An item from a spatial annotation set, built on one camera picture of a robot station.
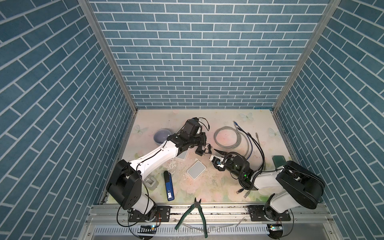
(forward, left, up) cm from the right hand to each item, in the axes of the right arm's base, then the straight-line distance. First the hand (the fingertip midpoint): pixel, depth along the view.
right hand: (213, 150), depth 84 cm
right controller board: (-33, -33, -17) cm, 49 cm away
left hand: (+4, +4, +6) cm, 8 cm away
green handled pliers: (-26, +8, -11) cm, 29 cm away
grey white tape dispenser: (-18, +33, -7) cm, 38 cm away
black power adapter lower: (+4, +9, -8) cm, 13 cm away
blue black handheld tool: (-20, +22, -8) cm, 31 cm away
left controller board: (-39, +31, -14) cm, 51 cm away
